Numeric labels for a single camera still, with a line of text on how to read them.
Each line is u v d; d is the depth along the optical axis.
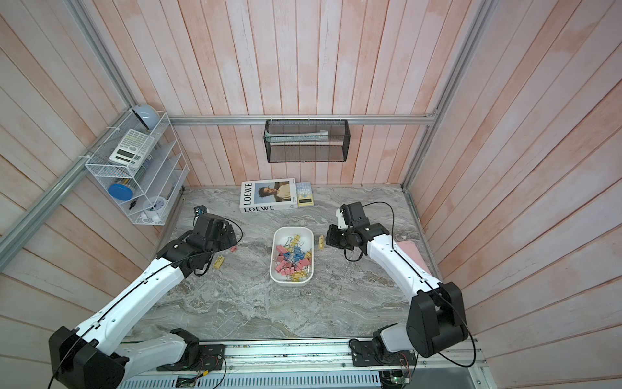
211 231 0.60
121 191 0.76
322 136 0.89
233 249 0.73
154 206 0.95
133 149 0.76
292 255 0.95
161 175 0.85
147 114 0.82
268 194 1.13
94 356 0.37
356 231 0.63
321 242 0.88
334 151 1.04
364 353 0.73
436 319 0.41
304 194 1.17
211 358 0.73
